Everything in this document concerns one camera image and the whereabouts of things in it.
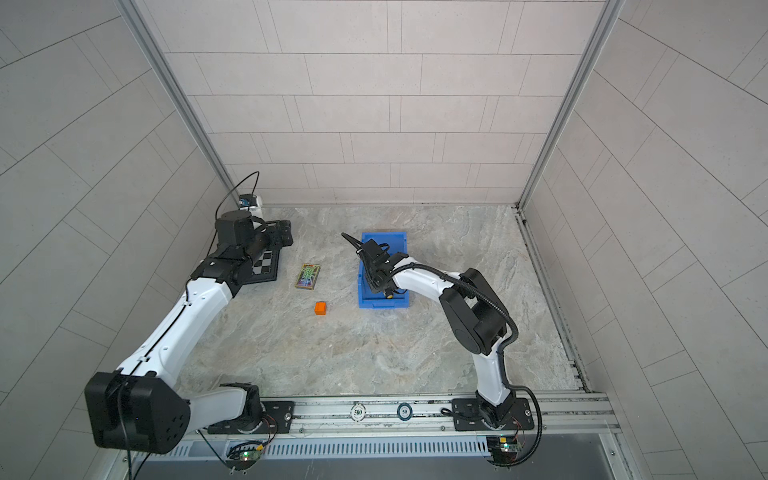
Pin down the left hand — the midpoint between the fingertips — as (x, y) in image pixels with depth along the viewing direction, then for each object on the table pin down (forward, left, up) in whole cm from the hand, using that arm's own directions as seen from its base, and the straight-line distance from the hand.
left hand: (279, 219), depth 80 cm
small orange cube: (-15, -10, -22) cm, 29 cm away
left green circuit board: (-50, +1, -22) cm, 54 cm away
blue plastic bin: (+3, -32, -13) cm, 35 cm away
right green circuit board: (-49, -57, -24) cm, 79 cm away
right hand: (-5, -27, -22) cm, 36 cm away
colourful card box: (-4, -4, -22) cm, 23 cm away
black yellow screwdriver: (-11, -30, -21) cm, 38 cm away
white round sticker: (-41, -23, -24) cm, 53 cm away
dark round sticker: (-41, -34, -24) cm, 59 cm away
